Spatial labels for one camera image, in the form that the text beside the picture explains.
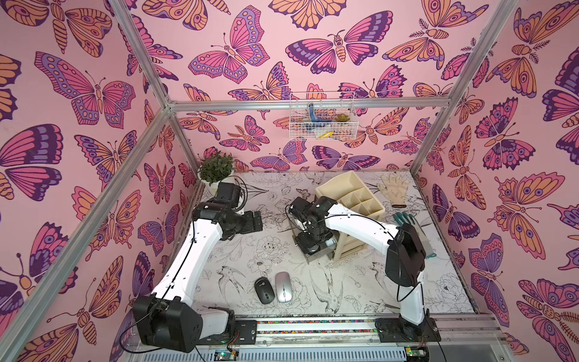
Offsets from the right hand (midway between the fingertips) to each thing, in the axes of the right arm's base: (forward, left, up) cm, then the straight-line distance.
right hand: (311, 242), depth 85 cm
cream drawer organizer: (+13, -13, +15) cm, 24 cm away
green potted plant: (+31, +41, +10) cm, 52 cm away
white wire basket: (+46, -5, +25) cm, 52 cm away
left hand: (+2, +21, +10) cm, 23 cm away
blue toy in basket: (+41, -2, +24) cm, 48 cm away
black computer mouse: (-16, +17, -6) cm, 24 cm away
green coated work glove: (+16, -42, -8) cm, 46 cm away
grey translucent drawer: (-3, -6, +2) cm, 7 cm away
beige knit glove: (+35, -44, -9) cm, 57 cm away
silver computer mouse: (-14, +10, -7) cm, 19 cm away
